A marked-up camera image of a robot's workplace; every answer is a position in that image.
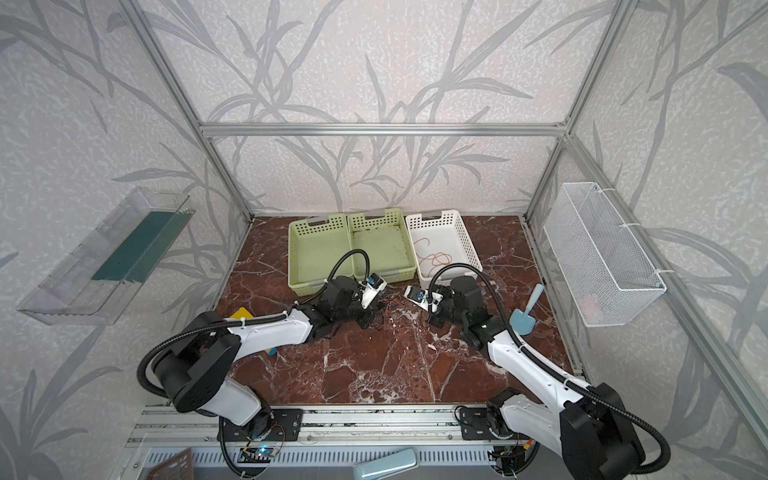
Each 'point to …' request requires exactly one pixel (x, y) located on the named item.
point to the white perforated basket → (438, 242)
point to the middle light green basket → (386, 242)
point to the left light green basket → (314, 247)
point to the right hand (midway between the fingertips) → (420, 290)
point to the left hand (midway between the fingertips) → (382, 303)
